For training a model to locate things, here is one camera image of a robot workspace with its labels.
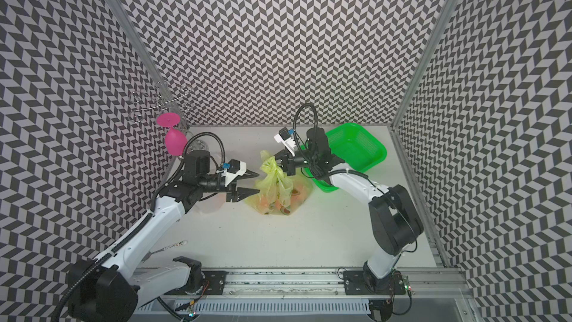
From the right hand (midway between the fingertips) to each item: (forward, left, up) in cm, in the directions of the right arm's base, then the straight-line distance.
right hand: (267, 167), depth 74 cm
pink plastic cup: (+14, +37, -2) cm, 39 cm away
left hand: (-5, +4, -2) cm, 6 cm away
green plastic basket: (+28, -39, -24) cm, 54 cm away
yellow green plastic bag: (-6, -3, -8) cm, 10 cm away
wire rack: (+32, +56, 0) cm, 64 cm away
